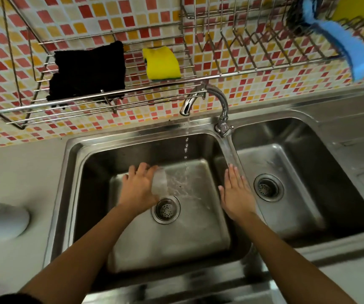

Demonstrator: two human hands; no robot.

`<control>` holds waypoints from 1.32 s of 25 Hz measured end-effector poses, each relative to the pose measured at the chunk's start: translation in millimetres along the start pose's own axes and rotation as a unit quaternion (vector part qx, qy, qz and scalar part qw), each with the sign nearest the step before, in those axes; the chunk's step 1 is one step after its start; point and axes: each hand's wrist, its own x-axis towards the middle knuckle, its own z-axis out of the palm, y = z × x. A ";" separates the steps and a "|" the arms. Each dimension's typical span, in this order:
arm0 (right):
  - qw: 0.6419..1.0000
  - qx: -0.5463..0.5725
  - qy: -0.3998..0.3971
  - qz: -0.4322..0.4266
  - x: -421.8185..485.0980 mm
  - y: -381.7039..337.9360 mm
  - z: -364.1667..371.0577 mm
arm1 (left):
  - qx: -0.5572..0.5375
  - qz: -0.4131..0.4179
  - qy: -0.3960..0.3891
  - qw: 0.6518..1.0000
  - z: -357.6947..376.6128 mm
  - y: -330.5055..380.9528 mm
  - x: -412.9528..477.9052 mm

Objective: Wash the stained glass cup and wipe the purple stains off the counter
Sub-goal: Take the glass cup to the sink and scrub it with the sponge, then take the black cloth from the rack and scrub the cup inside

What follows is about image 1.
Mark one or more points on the person's right hand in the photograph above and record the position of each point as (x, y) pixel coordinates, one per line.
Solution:
(237, 196)

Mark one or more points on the person's left hand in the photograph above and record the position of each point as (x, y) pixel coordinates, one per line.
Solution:
(137, 189)

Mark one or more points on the clear blender cup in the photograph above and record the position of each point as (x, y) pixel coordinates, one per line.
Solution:
(161, 183)

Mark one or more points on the black cloth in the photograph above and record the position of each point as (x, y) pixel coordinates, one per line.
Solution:
(87, 72)

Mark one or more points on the small yellow sponge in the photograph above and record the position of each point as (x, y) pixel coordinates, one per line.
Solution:
(161, 63)

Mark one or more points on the white blender base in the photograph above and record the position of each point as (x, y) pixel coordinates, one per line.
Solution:
(11, 220)

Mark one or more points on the person's right forearm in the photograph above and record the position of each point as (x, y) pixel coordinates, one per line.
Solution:
(292, 265)

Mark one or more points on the person's left forearm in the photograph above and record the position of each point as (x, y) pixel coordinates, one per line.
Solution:
(83, 256)

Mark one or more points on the metal sink drain strainer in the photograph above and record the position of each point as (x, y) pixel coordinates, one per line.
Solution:
(166, 210)
(268, 187)

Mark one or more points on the stainless steel double sink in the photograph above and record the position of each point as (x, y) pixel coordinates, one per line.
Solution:
(185, 243)

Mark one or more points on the chrome faucet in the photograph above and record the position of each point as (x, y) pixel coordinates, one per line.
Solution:
(221, 98)

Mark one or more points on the black sleeve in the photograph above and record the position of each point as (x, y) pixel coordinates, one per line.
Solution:
(14, 299)

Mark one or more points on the large yellow sponge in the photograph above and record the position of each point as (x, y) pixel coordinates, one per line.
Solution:
(359, 7)

